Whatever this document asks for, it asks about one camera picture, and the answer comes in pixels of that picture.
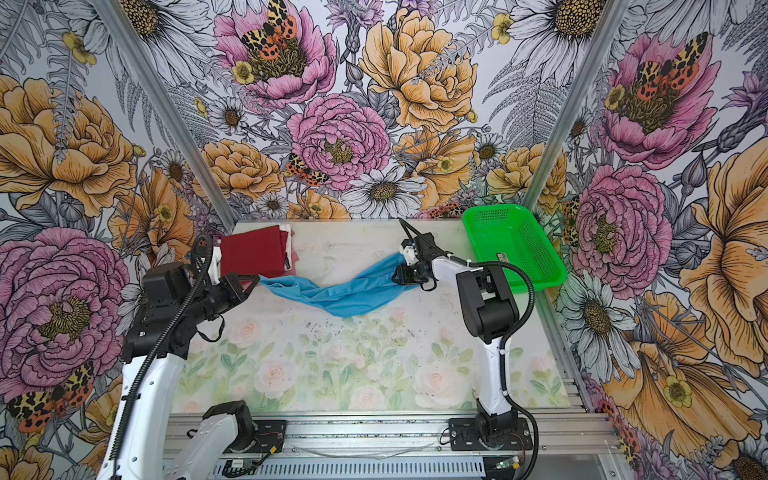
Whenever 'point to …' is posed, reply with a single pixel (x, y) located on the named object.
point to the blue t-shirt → (353, 299)
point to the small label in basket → (502, 257)
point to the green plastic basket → (506, 233)
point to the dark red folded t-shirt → (261, 251)
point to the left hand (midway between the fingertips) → (260, 287)
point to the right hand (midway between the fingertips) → (399, 284)
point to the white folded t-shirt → (287, 228)
